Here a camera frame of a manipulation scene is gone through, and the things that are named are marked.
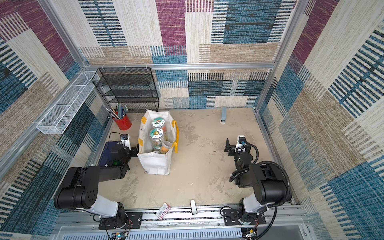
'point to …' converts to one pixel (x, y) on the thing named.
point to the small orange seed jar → (165, 145)
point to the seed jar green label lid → (156, 135)
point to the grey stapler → (223, 115)
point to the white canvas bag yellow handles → (154, 161)
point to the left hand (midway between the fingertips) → (133, 143)
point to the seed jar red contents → (159, 123)
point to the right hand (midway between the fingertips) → (237, 140)
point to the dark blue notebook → (104, 159)
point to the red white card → (163, 211)
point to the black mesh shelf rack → (128, 85)
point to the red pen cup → (124, 124)
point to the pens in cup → (119, 111)
